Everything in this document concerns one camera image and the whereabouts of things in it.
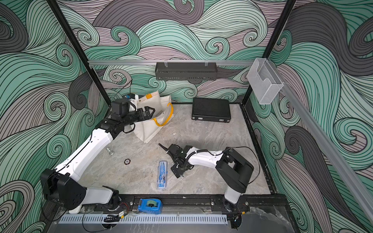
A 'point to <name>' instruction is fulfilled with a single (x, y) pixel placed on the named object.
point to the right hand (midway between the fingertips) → (180, 170)
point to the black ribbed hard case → (211, 109)
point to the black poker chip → (127, 161)
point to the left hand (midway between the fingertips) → (148, 109)
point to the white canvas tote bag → (146, 130)
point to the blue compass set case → (161, 174)
